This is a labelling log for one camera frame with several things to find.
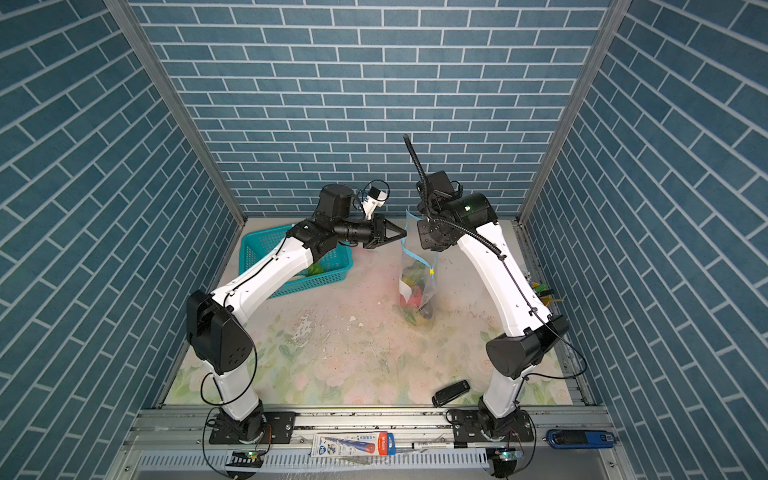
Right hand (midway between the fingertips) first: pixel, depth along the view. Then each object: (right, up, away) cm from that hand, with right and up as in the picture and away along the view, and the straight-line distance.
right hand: (431, 230), depth 75 cm
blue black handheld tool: (+36, -51, -3) cm, 62 cm away
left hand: (-7, -1, -2) cm, 7 cm away
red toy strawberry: (-4, -19, +5) cm, 20 cm away
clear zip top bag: (-2, -13, +15) cm, 20 cm away
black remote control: (+5, -42, +2) cm, 42 cm away
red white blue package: (-19, -52, -4) cm, 55 cm away
